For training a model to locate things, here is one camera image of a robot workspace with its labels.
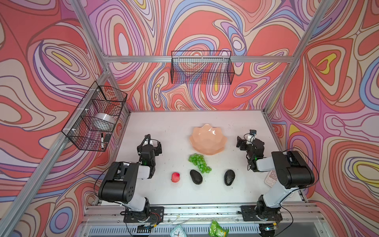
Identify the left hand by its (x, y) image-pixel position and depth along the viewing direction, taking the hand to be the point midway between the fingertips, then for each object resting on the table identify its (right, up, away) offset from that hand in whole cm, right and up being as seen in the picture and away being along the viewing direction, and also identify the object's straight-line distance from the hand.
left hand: (151, 141), depth 93 cm
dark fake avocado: (+29, -19, -11) cm, 36 cm away
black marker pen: (-19, +3, -21) cm, 29 cm away
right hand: (+62, +1, +4) cm, 62 cm away
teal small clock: (+19, -39, -26) cm, 51 cm away
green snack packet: (+37, -39, -24) cm, 60 cm away
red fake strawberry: (+17, -19, -11) cm, 27 cm away
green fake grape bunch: (+30, -11, -5) cm, 33 cm away
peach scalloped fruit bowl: (+37, 0, +7) cm, 38 cm away
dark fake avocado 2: (+47, -19, -12) cm, 52 cm away
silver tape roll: (-17, +13, -23) cm, 31 cm away
